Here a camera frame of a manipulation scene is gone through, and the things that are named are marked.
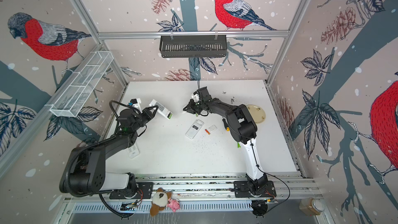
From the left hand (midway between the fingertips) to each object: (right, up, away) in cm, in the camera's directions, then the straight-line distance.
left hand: (156, 106), depth 85 cm
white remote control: (+2, -2, +4) cm, 5 cm away
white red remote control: (+21, -15, +10) cm, 27 cm away
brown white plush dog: (+7, -41, -16) cm, 45 cm away
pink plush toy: (+13, -43, -17) cm, 48 cm away
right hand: (+13, -4, +12) cm, 18 cm away
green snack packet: (+47, -23, +4) cm, 52 cm away
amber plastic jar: (+71, -39, -23) cm, 84 cm away
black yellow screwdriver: (+41, -13, +10) cm, 44 cm away
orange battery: (+29, -17, +10) cm, 35 cm away
